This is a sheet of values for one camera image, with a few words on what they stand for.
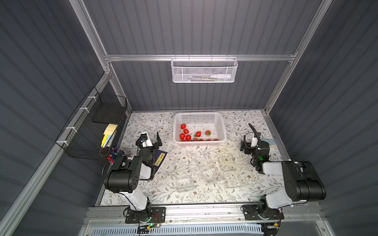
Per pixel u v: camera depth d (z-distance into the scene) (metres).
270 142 0.98
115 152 0.82
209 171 0.88
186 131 1.04
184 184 0.84
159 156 0.94
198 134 1.02
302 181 0.46
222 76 0.91
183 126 1.08
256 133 0.75
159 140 0.83
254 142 0.83
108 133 0.73
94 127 0.74
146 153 0.69
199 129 1.09
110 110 0.81
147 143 0.77
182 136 1.02
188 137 1.02
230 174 0.87
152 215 0.73
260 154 0.72
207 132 1.02
